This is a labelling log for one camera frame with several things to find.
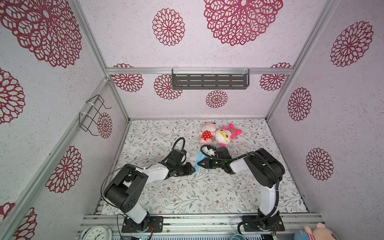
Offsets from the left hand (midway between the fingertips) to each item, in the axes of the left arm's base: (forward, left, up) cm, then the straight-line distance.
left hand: (193, 172), depth 90 cm
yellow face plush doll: (+24, -21, +6) cm, 32 cm away
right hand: (+7, -3, 0) cm, 7 cm away
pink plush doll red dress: (+29, -11, +4) cm, 31 cm away
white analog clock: (-30, +45, +2) cm, 54 cm away
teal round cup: (-32, -19, +2) cm, 38 cm away
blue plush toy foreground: (-33, -46, +6) cm, 57 cm away
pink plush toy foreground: (-32, -55, +5) cm, 64 cm away
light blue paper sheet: (+11, -4, -1) cm, 12 cm away
